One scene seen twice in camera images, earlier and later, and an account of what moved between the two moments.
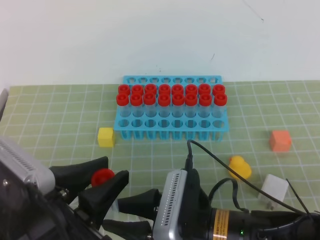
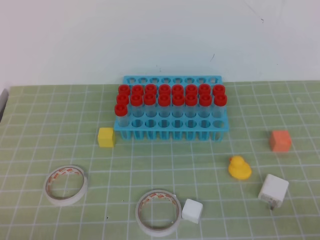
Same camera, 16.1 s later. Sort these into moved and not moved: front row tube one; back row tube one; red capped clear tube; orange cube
Moved: red capped clear tube
Not moved: orange cube; front row tube one; back row tube one
